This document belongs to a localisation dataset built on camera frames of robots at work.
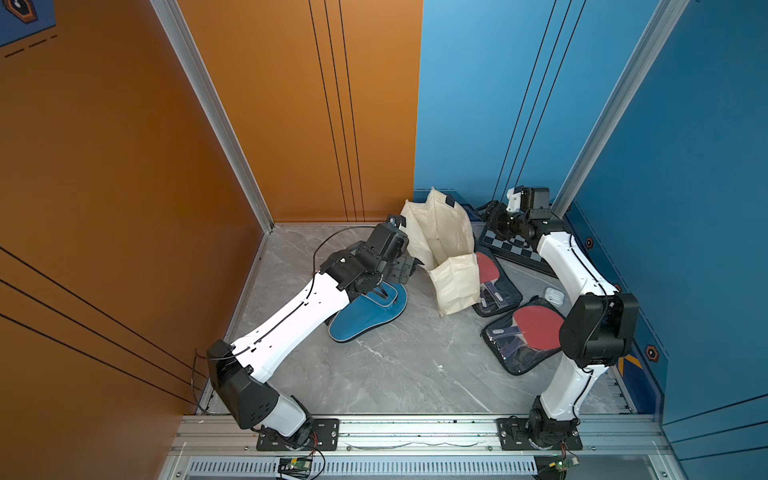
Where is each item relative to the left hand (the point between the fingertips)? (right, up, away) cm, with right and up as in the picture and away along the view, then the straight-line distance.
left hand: (392, 253), depth 76 cm
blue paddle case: (-8, -19, +16) cm, 26 cm away
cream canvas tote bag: (+18, +5, +35) cm, 39 cm away
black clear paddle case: (+39, -25, +11) cm, 48 cm away
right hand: (+27, +11, +13) cm, 32 cm away
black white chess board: (+43, +1, +30) cm, 53 cm away
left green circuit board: (-23, -52, -4) cm, 57 cm away
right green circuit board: (+41, -49, -6) cm, 64 cm away
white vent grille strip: (-5, -51, -6) cm, 51 cm away
